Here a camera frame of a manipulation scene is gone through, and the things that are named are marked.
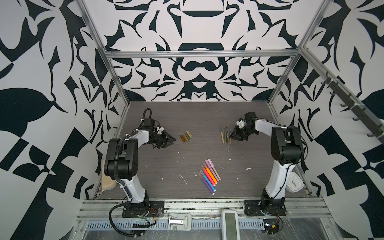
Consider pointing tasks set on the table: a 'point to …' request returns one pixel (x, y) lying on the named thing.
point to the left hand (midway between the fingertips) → (175, 138)
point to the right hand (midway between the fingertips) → (232, 135)
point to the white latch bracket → (179, 221)
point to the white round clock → (294, 183)
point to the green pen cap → (187, 136)
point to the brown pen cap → (182, 138)
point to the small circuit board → (271, 226)
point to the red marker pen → (208, 175)
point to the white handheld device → (230, 225)
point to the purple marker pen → (206, 183)
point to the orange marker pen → (210, 173)
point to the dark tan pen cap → (185, 139)
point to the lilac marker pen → (212, 170)
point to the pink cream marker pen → (214, 169)
